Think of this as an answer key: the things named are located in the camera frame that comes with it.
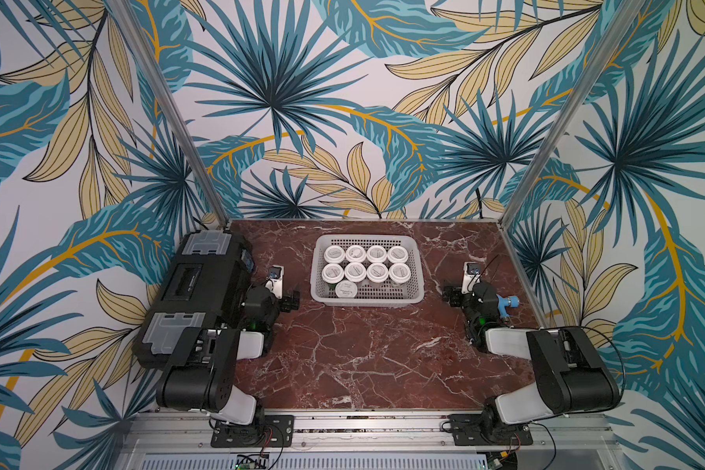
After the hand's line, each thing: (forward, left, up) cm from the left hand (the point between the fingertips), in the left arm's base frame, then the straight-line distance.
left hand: (282, 283), depth 93 cm
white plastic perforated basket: (0, -12, -5) cm, 13 cm away
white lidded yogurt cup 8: (+5, -37, +1) cm, 38 cm away
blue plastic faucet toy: (-2, -74, -4) cm, 74 cm away
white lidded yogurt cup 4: (+12, -37, 0) cm, 39 cm away
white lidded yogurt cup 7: (+5, -30, 0) cm, 30 cm away
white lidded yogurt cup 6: (+4, -23, +1) cm, 23 cm away
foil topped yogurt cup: (-1, -20, -1) cm, 20 cm away
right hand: (+2, -57, +2) cm, 57 cm away
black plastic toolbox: (-2, +19, +9) cm, 22 cm away
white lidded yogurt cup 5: (+4, -15, 0) cm, 16 cm away
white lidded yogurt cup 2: (+12, -23, 0) cm, 26 cm away
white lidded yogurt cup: (+12, -16, 0) cm, 20 cm away
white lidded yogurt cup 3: (+13, -30, 0) cm, 33 cm away
